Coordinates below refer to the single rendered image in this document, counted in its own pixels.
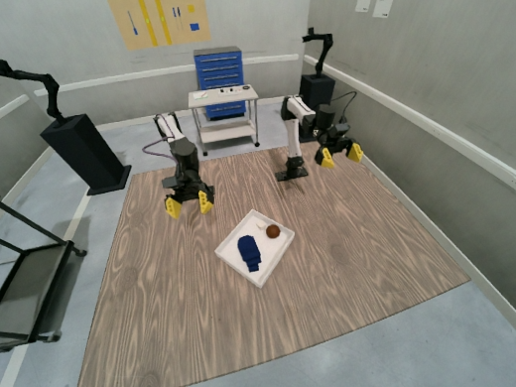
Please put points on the brown ball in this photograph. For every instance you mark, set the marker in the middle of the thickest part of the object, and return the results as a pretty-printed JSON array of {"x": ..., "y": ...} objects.
[{"x": 273, "y": 231}]

